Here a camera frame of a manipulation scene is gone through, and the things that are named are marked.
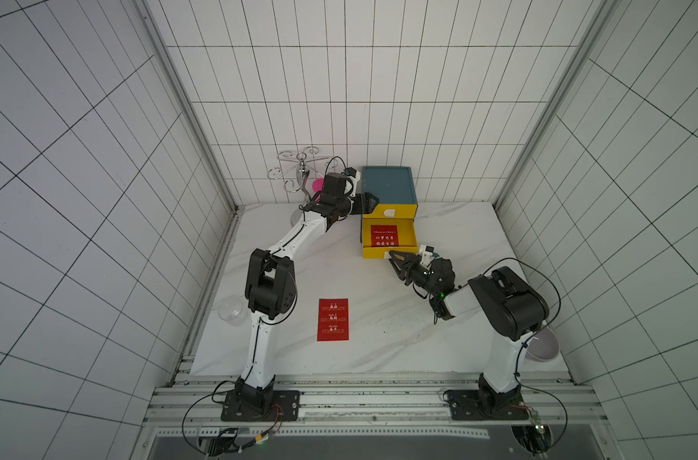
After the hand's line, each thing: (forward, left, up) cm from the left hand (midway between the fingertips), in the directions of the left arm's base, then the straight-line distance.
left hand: (370, 205), depth 94 cm
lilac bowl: (-40, -50, -17) cm, 66 cm away
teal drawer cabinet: (+8, -8, +2) cm, 11 cm away
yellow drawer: (-2, -8, 0) cm, 8 cm away
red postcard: (-4, -5, -12) cm, 13 cm away
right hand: (-13, -7, -8) cm, 17 cm away
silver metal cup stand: (+7, +23, +8) cm, 26 cm away
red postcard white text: (-32, +12, -19) cm, 39 cm away
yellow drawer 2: (-3, -14, -11) cm, 18 cm away
